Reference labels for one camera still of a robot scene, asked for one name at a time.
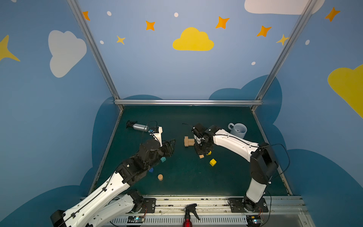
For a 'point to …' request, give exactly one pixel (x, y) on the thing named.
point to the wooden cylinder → (160, 177)
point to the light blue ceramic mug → (238, 129)
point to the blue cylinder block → (151, 170)
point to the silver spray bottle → (137, 126)
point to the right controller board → (254, 221)
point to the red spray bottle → (187, 222)
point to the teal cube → (163, 159)
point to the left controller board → (135, 219)
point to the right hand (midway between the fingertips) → (199, 151)
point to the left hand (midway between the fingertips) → (174, 141)
